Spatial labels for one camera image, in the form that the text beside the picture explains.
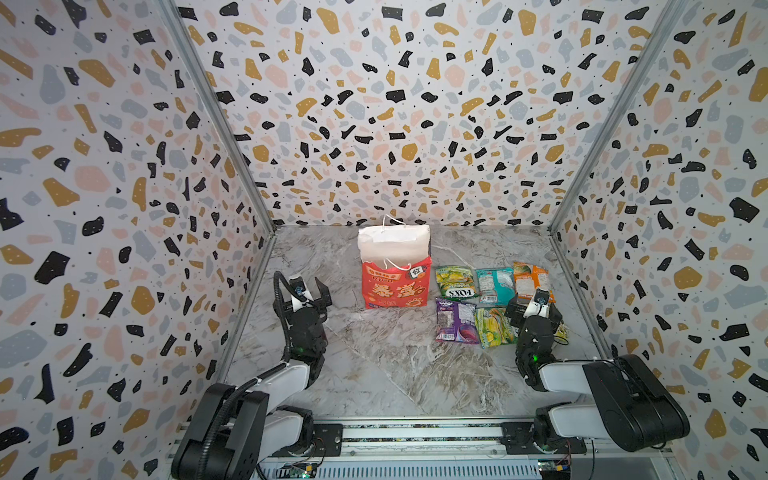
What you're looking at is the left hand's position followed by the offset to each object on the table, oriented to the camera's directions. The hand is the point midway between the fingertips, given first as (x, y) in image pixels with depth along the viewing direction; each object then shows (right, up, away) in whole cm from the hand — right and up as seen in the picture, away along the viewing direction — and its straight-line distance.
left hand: (302, 284), depth 82 cm
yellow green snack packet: (+56, -14, +10) cm, 59 cm away
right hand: (+67, -5, +5) cm, 68 cm away
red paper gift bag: (+27, +6, -12) cm, 30 cm away
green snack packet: (+46, -1, +21) cm, 51 cm away
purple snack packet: (+44, -12, +10) cm, 47 cm away
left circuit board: (+3, -42, -12) cm, 44 cm away
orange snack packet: (+71, 0, +21) cm, 74 cm away
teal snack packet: (+59, -2, +19) cm, 62 cm away
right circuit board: (+64, -43, -10) cm, 78 cm away
